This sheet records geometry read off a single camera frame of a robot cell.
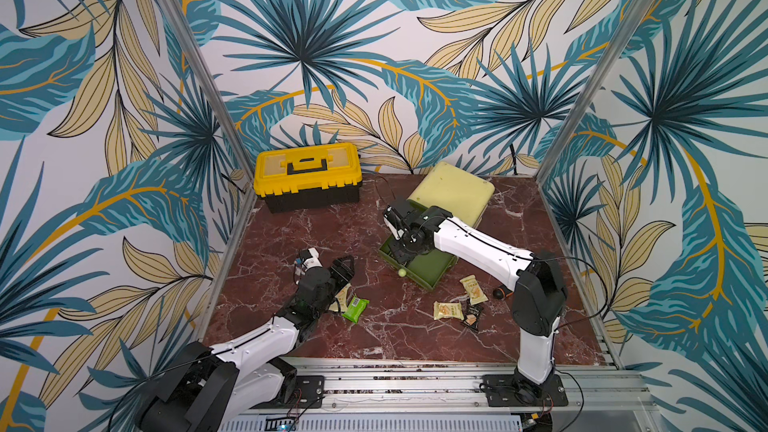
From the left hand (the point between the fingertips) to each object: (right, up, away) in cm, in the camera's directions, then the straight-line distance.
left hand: (350, 264), depth 85 cm
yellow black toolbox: (-16, +26, +13) cm, 33 cm away
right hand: (+15, +4, +1) cm, 15 cm away
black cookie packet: (+35, -14, 0) cm, 38 cm away
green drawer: (+22, -1, +2) cm, 22 cm away
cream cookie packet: (+28, -13, 0) cm, 31 cm away
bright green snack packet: (+1, -13, 0) cm, 13 cm away
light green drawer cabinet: (+33, +20, +2) cm, 38 cm away
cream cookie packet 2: (+36, -9, +3) cm, 38 cm away
